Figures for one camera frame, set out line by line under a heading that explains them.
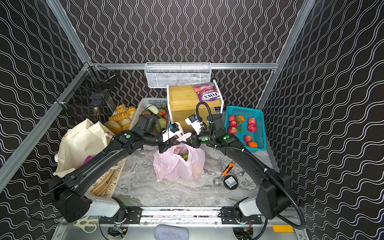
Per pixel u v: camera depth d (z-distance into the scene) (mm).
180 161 652
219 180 857
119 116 1129
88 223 719
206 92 801
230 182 837
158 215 757
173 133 616
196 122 661
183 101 796
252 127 1039
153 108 1129
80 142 751
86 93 928
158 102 1171
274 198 410
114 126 1057
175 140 689
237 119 1094
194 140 645
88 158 782
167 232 677
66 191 404
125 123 1077
